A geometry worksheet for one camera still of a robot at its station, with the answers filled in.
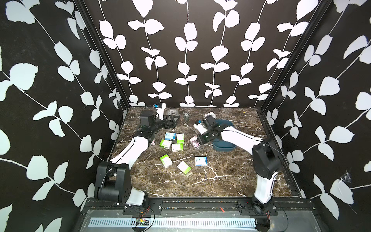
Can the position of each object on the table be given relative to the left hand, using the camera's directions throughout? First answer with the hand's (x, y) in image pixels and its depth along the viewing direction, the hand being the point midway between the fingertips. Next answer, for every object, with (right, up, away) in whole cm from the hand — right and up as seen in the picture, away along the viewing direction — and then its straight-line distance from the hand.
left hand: (175, 114), depth 83 cm
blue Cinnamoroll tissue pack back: (-5, -15, +18) cm, 24 cm away
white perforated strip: (0, -54, -12) cm, 56 cm away
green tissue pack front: (+5, -32, +4) cm, 33 cm away
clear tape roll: (-6, +4, +32) cm, 33 cm away
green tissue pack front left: (-6, -29, +6) cm, 30 cm away
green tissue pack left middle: (-8, -20, +13) cm, 25 cm away
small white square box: (+26, +2, +32) cm, 42 cm away
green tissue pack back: (+2, -16, +17) cm, 23 cm away
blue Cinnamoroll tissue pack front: (+15, -29, +6) cm, 33 cm away
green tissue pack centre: (+1, -21, +13) cm, 25 cm away
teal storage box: (+27, -19, +6) cm, 34 cm away
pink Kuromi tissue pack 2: (-17, -19, +14) cm, 29 cm away
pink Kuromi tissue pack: (+12, -17, +8) cm, 22 cm away
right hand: (+13, -15, +9) cm, 21 cm away
